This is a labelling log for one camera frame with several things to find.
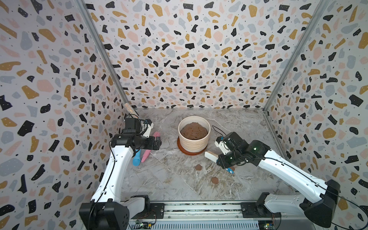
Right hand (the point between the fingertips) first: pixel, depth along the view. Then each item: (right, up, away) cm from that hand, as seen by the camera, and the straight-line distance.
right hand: (217, 163), depth 73 cm
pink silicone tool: (-43, +1, +20) cm, 47 cm away
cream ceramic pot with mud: (-12, +14, +20) cm, 27 cm away
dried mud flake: (-9, -8, +17) cm, 21 cm away
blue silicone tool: (-47, -3, +16) cm, 50 cm away
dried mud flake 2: (+1, -14, +12) cm, 18 cm away
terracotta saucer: (-21, +3, +23) cm, 32 cm away
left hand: (-34, +11, +5) cm, 36 cm away
